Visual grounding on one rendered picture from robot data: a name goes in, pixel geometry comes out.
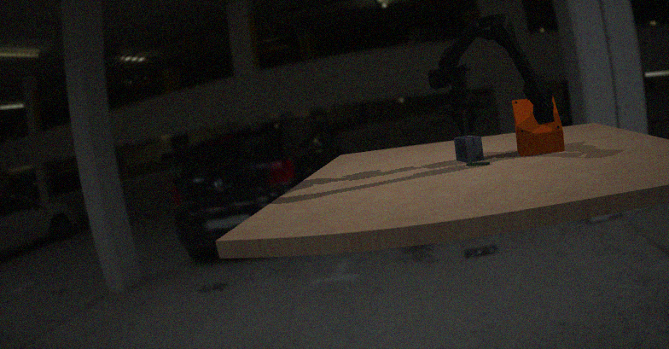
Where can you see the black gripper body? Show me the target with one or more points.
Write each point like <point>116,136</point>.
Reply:
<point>461,97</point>

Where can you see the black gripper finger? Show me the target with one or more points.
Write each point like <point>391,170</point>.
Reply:
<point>471,119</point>
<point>459,120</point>

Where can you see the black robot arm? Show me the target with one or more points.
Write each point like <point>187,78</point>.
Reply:
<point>502,31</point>

